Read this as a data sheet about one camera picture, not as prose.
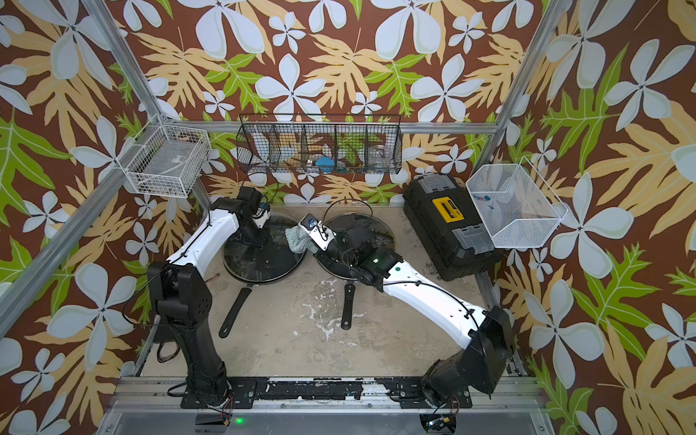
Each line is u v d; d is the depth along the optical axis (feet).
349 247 1.79
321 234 1.96
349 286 2.83
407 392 2.42
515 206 2.75
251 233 2.53
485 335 1.32
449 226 2.98
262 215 2.63
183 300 1.67
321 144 3.23
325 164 3.08
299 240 2.32
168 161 2.82
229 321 2.55
